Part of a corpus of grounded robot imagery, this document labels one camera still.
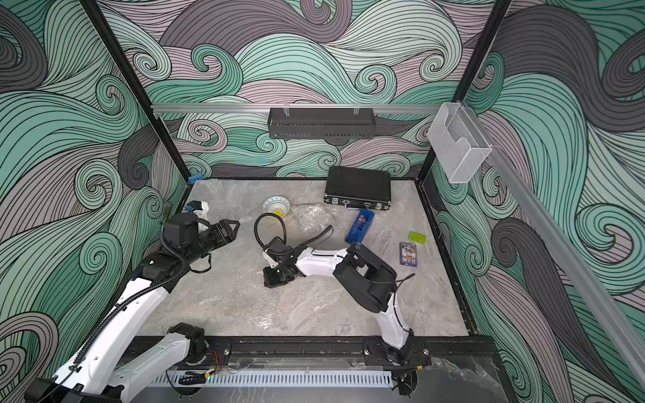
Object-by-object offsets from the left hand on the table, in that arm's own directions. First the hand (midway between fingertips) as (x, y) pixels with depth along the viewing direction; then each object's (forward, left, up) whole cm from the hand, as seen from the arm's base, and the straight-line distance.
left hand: (231, 223), depth 75 cm
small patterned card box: (+2, -61, -22) cm, 65 cm away
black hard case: (+34, -45, -21) cm, 60 cm away
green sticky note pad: (+11, -68, -25) cm, 73 cm away
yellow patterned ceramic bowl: (+25, -9, -22) cm, 34 cm away
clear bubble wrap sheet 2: (-17, -19, -25) cm, 36 cm away
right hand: (-11, -8, -24) cm, 27 cm away
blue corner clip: (+44, +35, -25) cm, 62 cm away
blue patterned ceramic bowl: (+14, -25, -16) cm, 33 cm away
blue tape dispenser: (+12, -43, -20) cm, 49 cm away
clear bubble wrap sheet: (+21, -17, -19) cm, 33 cm away
